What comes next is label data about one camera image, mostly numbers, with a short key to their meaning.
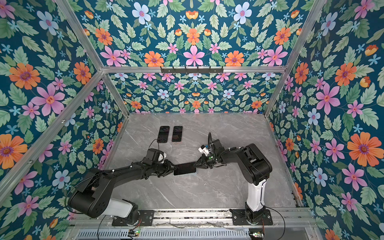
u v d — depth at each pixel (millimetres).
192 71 932
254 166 524
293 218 750
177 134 1073
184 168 887
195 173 866
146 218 734
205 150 904
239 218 729
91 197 435
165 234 764
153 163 739
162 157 779
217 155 777
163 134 1082
